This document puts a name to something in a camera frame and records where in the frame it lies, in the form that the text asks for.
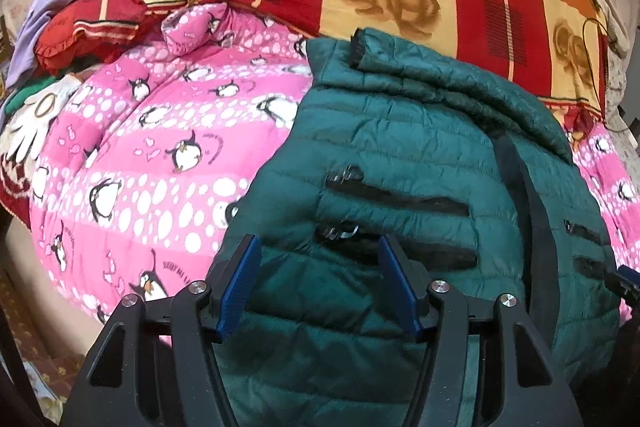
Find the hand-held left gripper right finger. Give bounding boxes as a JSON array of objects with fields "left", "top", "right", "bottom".
[{"left": 377, "top": 234, "right": 586, "bottom": 427}]

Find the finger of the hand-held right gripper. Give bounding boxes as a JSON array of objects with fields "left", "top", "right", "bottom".
[{"left": 604, "top": 264, "right": 640, "bottom": 310}]

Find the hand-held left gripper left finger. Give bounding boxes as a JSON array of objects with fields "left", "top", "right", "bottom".
[{"left": 60, "top": 234, "right": 263, "bottom": 427}]

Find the green quilted jacket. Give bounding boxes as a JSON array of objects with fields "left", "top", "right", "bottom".
[{"left": 212, "top": 27, "right": 623, "bottom": 427}]

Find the pink penguin print blanket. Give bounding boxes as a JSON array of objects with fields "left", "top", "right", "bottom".
[{"left": 27, "top": 2, "right": 640, "bottom": 325}]

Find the white glove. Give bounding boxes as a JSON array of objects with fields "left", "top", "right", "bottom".
[{"left": 0, "top": 74, "right": 83, "bottom": 162}]

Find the green cloth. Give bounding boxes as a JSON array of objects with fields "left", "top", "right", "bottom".
[{"left": 5, "top": 77, "right": 56, "bottom": 110}]

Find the red frilled cushion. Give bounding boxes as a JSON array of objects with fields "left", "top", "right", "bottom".
[{"left": 35, "top": 0, "right": 146, "bottom": 75}]

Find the black cable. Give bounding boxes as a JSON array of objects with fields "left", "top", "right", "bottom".
[{"left": 580, "top": 18, "right": 632, "bottom": 130}]

